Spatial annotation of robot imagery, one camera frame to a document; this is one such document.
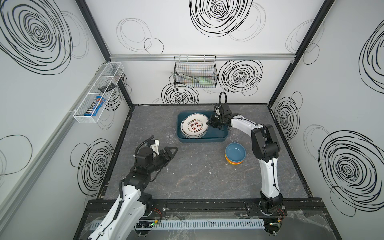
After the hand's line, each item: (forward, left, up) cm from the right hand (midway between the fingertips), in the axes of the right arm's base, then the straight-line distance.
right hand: (204, 122), depth 100 cm
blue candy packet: (-12, +52, +28) cm, 60 cm away
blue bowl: (-21, -18, -1) cm, 28 cm away
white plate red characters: (0, +7, -4) cm, 8 cm away
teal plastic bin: (-7, -6, -4) cm, 10 cm away
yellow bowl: (-28, -16, -3) cm, 32 cm away
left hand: (-27, +15, +9) cm, 32 cm away
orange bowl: (-28, -16, -1) cm, 32 cm away
